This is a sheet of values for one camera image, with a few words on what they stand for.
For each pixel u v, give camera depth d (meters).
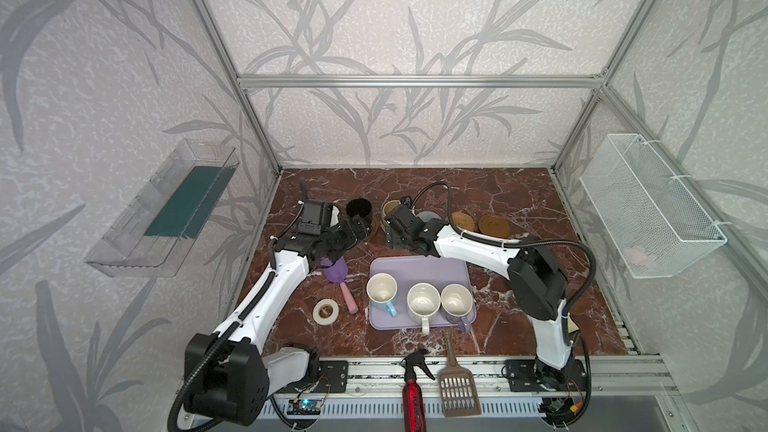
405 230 0.69
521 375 0.74
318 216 0.63
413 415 0.66
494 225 1.02
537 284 0.50
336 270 0.91
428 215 1.05
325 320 0.83
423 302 0.85
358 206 0.94
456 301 0.85
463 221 1.05
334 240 0.69
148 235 0.63
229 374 0.39
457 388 0.72
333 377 0.74
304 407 0.71
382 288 0.84
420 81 1.41
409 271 0.92
